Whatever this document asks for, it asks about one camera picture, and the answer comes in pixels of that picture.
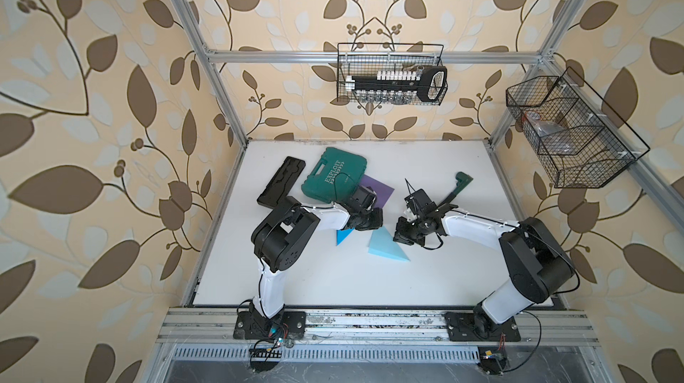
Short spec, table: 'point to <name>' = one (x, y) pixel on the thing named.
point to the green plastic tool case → (335, 176)
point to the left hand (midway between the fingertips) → (381, 218)
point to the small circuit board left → (264, 359)
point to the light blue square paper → (382, 242)
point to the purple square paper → (382, 191)
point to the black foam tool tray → (280, 186)
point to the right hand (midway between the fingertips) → (392, 238)
